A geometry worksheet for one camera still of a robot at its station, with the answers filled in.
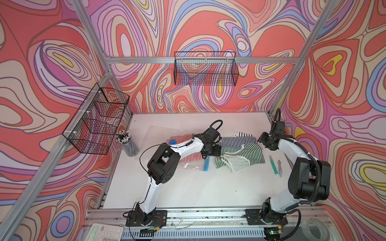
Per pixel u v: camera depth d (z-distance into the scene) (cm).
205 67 96
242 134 105
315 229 70
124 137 84
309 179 45
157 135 101
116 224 72
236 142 108
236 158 91
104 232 68
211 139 75
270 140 70
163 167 52
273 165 91
